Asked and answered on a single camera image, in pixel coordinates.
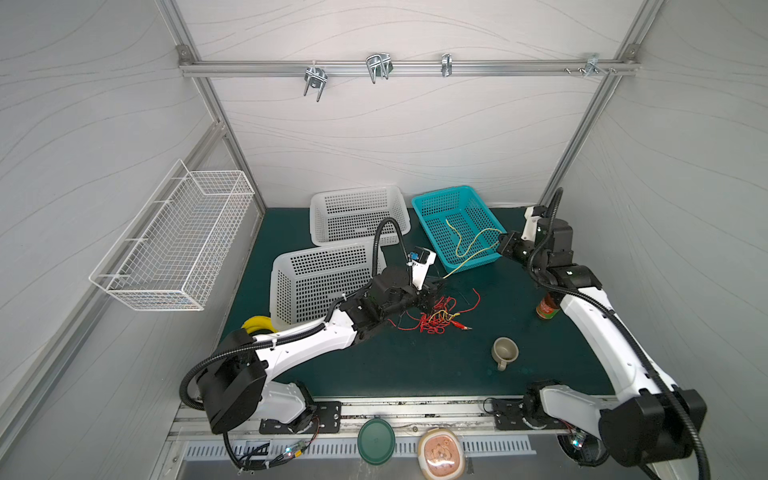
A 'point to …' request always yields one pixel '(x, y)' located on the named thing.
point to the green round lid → (376, 441)
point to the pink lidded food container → (441, 455)
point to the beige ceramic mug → (504, 351)
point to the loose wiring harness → (250, 464)
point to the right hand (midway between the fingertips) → (508, 227)
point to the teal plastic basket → (461, 227)
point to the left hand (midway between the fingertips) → (450, 278)
